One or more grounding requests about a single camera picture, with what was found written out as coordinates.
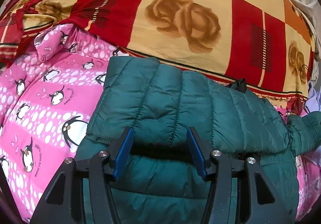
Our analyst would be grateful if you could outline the dark green puffer jacket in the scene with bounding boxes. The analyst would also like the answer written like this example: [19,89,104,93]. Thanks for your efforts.
[76,57,320,223]

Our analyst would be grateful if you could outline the pink penguin bed sheet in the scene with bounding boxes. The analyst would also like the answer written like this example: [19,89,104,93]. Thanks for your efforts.
[1,24,320,222]

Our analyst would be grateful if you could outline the light lavender garment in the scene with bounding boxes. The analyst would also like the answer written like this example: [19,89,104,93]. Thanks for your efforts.
[304,81,320,114]

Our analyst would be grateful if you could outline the red orange rose blanket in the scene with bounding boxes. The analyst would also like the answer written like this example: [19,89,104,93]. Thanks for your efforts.
[1,0,315,115]

